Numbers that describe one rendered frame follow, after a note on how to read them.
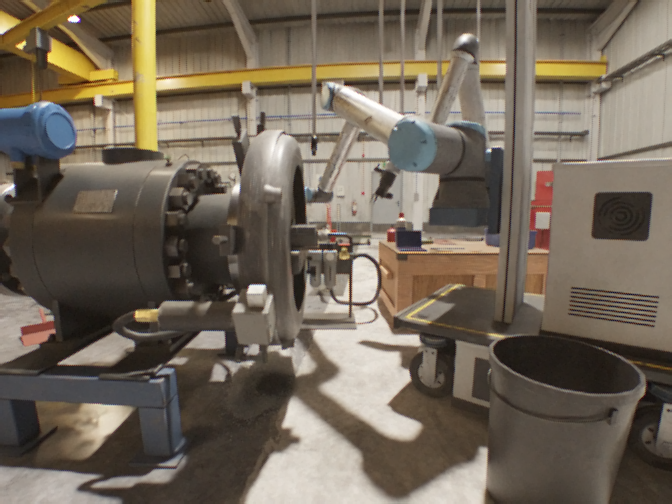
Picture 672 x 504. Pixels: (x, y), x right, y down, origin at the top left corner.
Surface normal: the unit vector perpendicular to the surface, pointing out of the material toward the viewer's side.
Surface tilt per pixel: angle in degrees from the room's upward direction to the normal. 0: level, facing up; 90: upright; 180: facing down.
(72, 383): 90
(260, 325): 112
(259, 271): 98
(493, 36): 90
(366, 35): 90
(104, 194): 62
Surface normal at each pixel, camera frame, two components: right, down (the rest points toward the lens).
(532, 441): -0.69, 0.15
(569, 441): -0.43, 0.16
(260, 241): 0.02, 0.07
